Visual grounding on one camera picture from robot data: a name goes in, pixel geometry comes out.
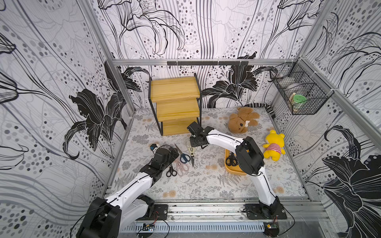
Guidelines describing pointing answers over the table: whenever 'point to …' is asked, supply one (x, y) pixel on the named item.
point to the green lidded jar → (298, 98)
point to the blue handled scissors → (184, 157)
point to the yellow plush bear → (275, 145)
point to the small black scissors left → (171, 172)
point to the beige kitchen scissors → (192, 149)
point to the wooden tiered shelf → (175, 101)
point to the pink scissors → (181, 169)
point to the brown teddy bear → (238, 123)
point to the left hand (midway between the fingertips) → (175, 155)
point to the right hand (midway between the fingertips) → (196, 140)
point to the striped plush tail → (268, 107)
